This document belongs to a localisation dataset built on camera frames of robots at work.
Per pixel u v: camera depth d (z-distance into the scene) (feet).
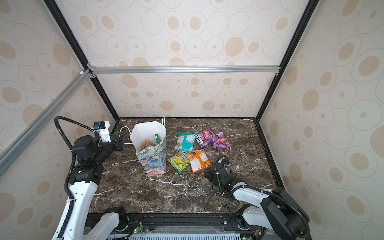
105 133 1.97
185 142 3.36
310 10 2.25
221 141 3.36
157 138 2.95
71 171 1.67
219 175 2.16
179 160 3.03
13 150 1.71
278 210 1.39
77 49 2.67
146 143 2.94
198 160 3.02
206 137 3.38
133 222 2.39
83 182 1.55
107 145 1.98
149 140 3.12
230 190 2.01
